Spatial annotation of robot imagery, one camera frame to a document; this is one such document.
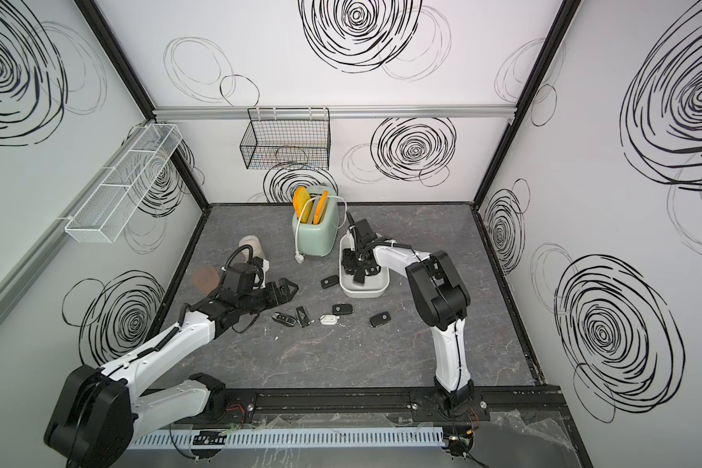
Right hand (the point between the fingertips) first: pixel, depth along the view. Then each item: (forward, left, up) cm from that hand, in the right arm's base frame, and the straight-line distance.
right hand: (347, 261), depth 99 cm
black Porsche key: (-20, +19, -2) cm, 27 cm away
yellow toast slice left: (+10, +15, +17) cm, 25 cm away
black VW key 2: (-17, +1, -2) cm, 17 cm away
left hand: (-15, +16, +7) cm, 24 cm away
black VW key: (-7, +6, -2) cm, 9 cm away
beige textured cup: (+2, +31, +6) cm, 31 cm away
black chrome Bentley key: (-19, +13, -2) cm, 23 cm away
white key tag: (-20, +5, -3) cm, 21 cm away
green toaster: (+4, +10, +7) cm, 12 cm away
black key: (-19, -11, -2) cm, 22 cm away
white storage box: (-8, -9, -3) cm, 12 cm away
